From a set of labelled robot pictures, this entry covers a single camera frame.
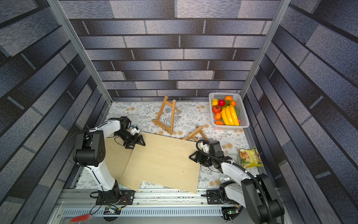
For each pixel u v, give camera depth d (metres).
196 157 0.78
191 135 0.95
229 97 1.11
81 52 0.87
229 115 0.99
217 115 1.04
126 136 0.80
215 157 0.63
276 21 0.74
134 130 0.90
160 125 0.99
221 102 1.07
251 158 0.83
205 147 0.81
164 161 0.84
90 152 0.51
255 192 0.42
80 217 0.69
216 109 1.07
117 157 0.87
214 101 1.11
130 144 0.83
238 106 1.08
